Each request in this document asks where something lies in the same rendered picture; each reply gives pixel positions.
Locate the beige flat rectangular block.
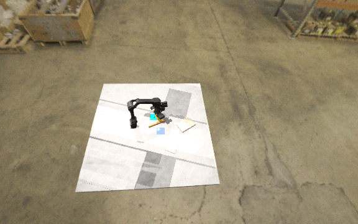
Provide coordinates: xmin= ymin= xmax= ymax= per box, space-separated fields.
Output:
xmin=177 ymin=117 xmax=195 ymax=132

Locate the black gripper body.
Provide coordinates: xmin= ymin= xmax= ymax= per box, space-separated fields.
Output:
xmin=150 ymin=106 xmax=165 ymax=119

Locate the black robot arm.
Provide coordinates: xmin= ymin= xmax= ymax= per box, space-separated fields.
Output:
xmin=127 ymin=97 xmax=168 ymax=129

